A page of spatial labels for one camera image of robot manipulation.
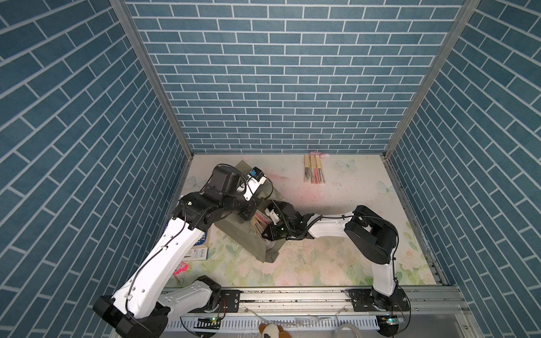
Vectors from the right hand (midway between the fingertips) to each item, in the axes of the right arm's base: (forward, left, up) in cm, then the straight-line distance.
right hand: (264, 236), depth 88 cm
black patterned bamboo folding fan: (+41, -18, -2) cm, 45 cm away
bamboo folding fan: (+6, +3, +1) cm, 6 cm away
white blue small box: (-9, +26, -1) cm, 28 cm away
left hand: (0, -2, +27) cm, 27 cm away
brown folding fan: (+42, -25, -2) cm, 49 cm away
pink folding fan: (+41, -22, -1) cm, 47 cm away
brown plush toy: (-32, -7, 0) cm, 32 cm away
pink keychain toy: (-14, +30, -2) cm, 34 cm away
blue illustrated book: (-5, +25, +2) cm, 25 cm away
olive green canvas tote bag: (-8, +4, +20) cm, 22 cm away
